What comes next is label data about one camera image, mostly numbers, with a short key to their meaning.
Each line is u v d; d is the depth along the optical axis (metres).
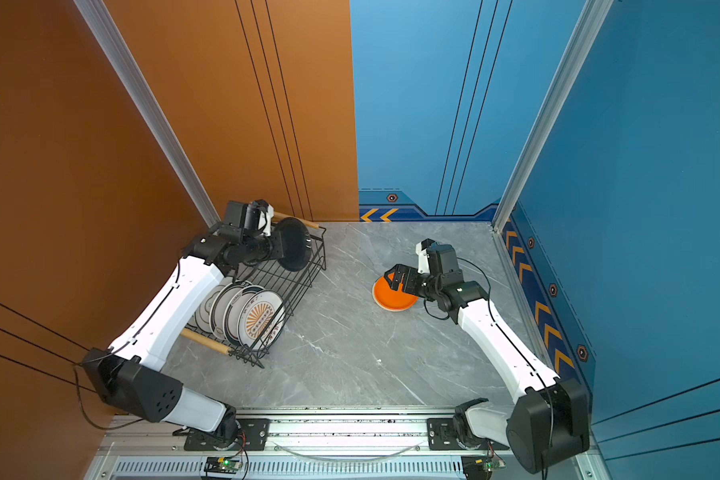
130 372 0.40
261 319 0.85
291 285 0.99
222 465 0.71
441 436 0.72
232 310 0.81
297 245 0.81
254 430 0.74
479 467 0.70
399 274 0.71
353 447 0.72
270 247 0.68
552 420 0.38
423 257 0.73
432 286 0.66
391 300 0.96
